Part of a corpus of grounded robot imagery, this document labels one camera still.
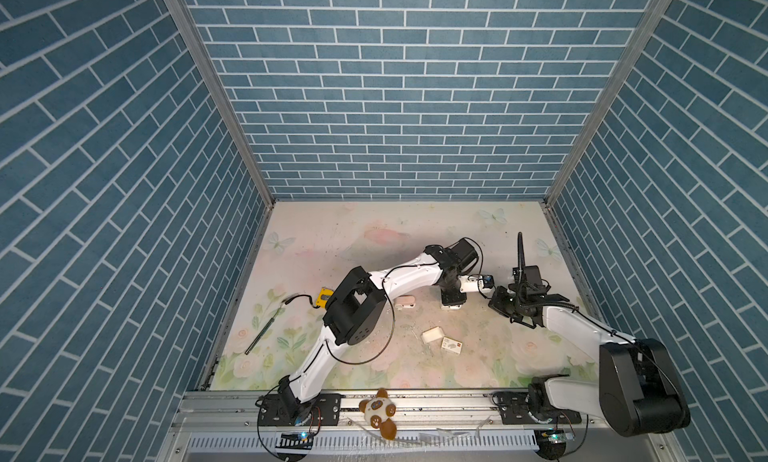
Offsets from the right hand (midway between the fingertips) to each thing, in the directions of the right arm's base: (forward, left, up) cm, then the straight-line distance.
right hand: (488, 297), depth 91 cm
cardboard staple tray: (-12, +17, -3) cm, 21 cm away
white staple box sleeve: (-15, +11, -1) cm, 19 cm away
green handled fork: (-13, +66, -2) cm, 67 cm away
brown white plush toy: (-33, +30, +1) cm, 44 cm away
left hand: (-1, +9, +1) cm, 9 cm away
